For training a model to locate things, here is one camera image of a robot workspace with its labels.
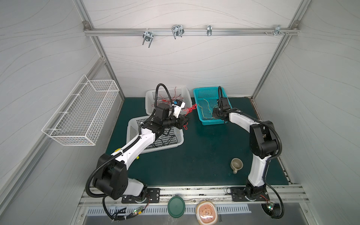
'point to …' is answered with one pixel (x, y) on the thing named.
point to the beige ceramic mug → (236, 164)
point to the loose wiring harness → (137, 212)
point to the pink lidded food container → (206, 213)
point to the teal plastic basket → (206, 99)
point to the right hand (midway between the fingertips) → (219, 109)
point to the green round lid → (176, 206)
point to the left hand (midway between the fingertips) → (191, 116)
